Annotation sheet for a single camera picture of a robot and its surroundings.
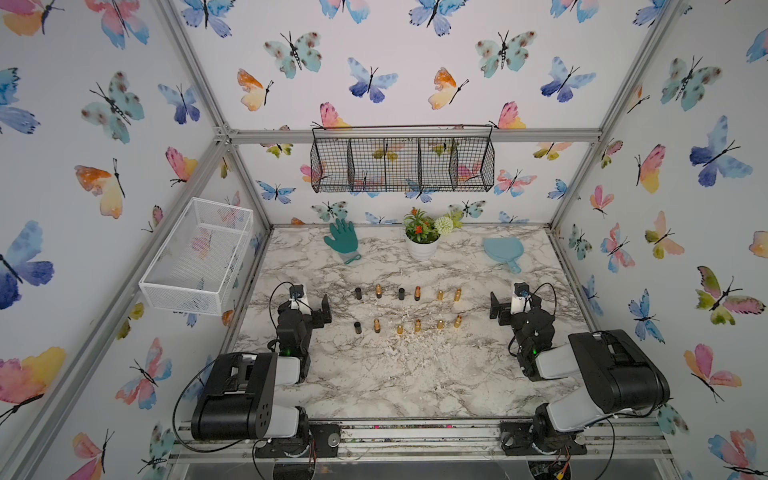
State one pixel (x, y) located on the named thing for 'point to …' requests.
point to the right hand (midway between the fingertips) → (514, 289)
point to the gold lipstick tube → (377, 325)
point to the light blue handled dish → (505, 249)
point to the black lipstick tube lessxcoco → (358, 293)
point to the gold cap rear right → (457, 296)
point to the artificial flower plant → (420, 228)
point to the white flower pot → (422, 251)
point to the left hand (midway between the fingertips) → (312, 294)
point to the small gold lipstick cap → (418, 325)
